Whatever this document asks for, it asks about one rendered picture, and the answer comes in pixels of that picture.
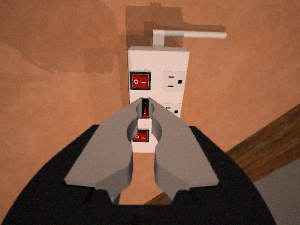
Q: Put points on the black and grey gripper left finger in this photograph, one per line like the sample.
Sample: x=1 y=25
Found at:
x=100 y=158

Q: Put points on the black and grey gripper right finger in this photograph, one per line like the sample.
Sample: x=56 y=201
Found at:
x=186 y=159

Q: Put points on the white power strip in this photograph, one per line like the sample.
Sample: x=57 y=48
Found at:
x=159 y=72

